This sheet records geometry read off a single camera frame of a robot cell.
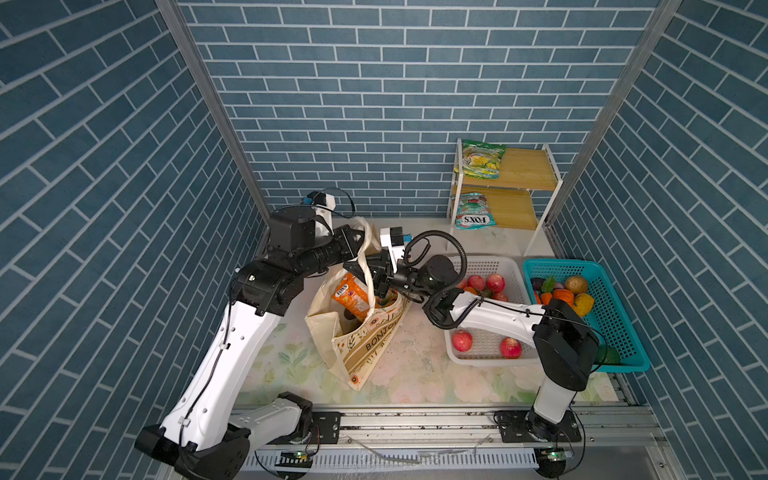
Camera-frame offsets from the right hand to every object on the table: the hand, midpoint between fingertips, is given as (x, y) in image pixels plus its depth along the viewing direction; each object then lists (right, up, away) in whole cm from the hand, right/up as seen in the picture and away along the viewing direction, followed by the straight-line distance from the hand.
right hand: (344, 263), depth 62 cm
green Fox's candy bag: (+36, +15, +36) cm, 54 cm away
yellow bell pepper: (+69, -15, +30) cm, 76 cm away
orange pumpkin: (+65, -12, +32) cm, 73 cm away
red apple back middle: (+37, -8, +34) cm, 51 cm away
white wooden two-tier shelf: (+59, +22, +53) cm, 83 cm away
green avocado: (+71, -27, +20) cm, 79 cm away
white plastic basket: (+37, -27, +25) cm, 52 cm away
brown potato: (+68, -9, +32) cm, 76 cm away
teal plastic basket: (+75, -18, +26) cm, 81 cm away
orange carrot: (+60, -13, +34) cm, 70 cm away
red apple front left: (+29, -23, +20) cm, 43 cm away
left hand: (+5, +6, +1) cm, 8 cm away
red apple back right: (+43, -9, +34) cm, 56 cm away
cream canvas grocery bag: (-2, -16, +20) cm, 26 cm away
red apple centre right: (+44, -13, +32) cm, 55 cm away
